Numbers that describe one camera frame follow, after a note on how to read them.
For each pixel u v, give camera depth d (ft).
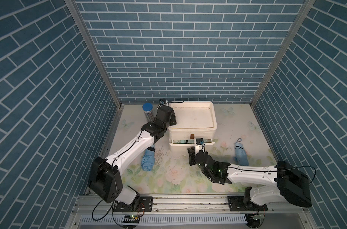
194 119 2.67
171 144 2.65
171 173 2.77
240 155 2.94
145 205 2.38
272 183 1.46
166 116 1.99
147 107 2.97
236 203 2.40
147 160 2.77
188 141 2.77
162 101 2.28
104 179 1.34
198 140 2.36
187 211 2.40
